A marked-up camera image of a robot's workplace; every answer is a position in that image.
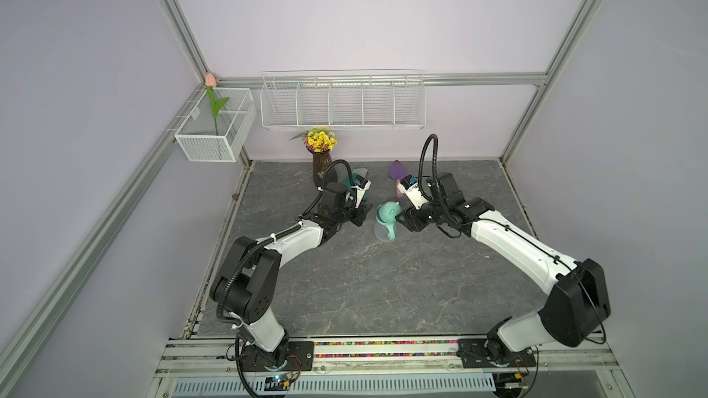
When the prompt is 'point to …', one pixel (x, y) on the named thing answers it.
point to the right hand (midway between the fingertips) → (403, 211)
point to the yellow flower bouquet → (318, 139)
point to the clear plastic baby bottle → (381, 232)
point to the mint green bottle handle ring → (392, 230)
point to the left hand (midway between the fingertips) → (369, 203)
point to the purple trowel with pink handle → (397, 170)
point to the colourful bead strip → (384, 355)
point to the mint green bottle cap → (388, 211)
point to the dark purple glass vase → (321, 159)
